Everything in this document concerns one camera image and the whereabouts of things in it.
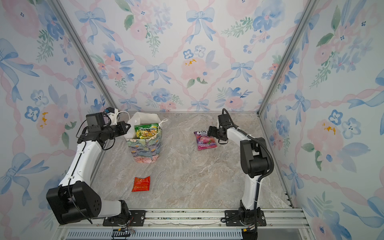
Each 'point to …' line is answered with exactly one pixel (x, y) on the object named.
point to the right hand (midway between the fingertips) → (213, 132)
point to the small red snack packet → (141, 184)
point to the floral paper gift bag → (145, 150)
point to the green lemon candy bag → (146, 131)
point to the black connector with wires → (123, 232)
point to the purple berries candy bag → (204, 141)
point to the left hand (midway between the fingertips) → (129, 123)
